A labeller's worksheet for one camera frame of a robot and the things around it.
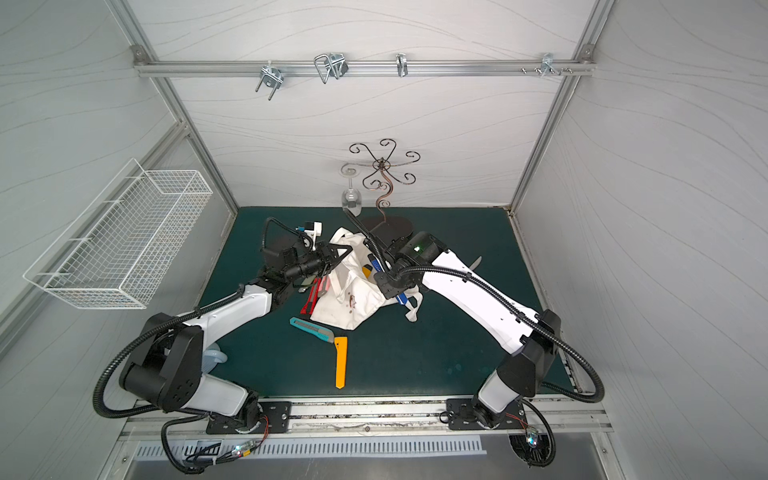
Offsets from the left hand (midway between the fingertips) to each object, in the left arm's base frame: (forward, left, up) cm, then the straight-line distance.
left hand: (353, 250), depth 79 cm
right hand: (-8, -11, -1) cm, 14 cm away
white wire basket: (-10, +53, +9) cm, 55 cm away
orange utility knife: (-22, +3, -22) cm, 32 cm away
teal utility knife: (-14, +11, -23) cm, 29 cm away
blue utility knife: (-9, -13, -9) cm, 18 cm away
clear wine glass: (+22, +3, -1) cm, 22 cm away
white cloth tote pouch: (-8, +1, -11) cm, 14 cm away
